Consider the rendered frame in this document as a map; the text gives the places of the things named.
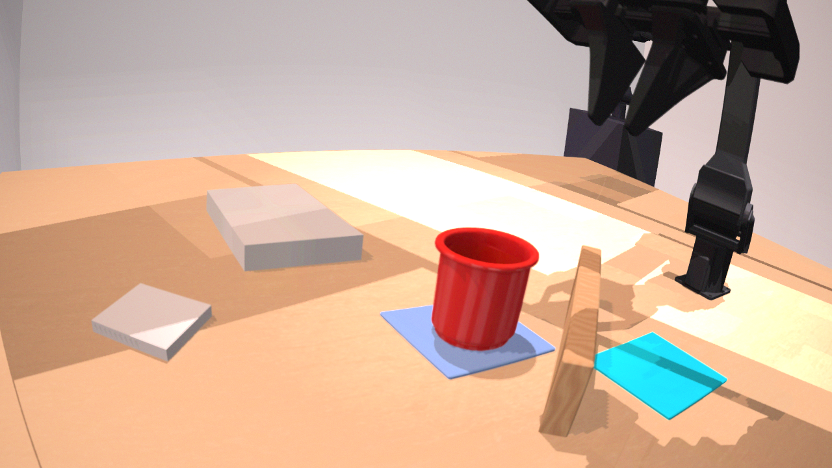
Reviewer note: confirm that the wooden plank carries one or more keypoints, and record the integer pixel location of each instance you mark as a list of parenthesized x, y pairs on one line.
[(576, 354)]

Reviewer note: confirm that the red plastic cup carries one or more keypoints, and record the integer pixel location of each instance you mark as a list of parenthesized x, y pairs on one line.
[(481, 282)]

